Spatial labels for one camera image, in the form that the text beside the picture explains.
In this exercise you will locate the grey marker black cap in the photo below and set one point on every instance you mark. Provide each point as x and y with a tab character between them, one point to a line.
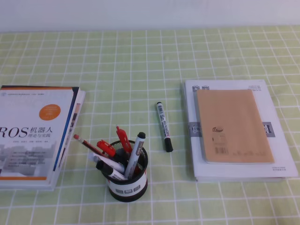
135	155

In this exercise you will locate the red clip pen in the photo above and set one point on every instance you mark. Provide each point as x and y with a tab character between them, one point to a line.
124	139

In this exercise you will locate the red marker pen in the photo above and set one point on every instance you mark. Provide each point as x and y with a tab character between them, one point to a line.
107	148

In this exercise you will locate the white marker pen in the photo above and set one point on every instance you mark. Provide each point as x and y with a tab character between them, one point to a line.
118	167

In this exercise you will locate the black mesh pen holder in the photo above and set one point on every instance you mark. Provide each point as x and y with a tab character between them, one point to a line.
133	189

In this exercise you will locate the black marker on table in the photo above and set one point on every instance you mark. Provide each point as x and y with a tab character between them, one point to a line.
165	128

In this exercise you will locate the red pencil with eraser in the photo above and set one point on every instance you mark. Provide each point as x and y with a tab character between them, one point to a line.
89	146

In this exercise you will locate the black capped white marker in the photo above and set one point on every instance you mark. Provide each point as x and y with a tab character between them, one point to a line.
109	171

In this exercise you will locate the brown kraft notebook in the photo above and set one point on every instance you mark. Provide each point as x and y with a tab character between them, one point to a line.
232	129

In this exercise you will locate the ROS robotics textbook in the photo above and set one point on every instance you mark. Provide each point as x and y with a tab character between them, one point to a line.
32	132

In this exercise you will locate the book under ROS textbook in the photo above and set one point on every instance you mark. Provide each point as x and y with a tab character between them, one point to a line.
70	131

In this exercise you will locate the large white book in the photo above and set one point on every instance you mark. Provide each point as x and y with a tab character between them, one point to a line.
283	166

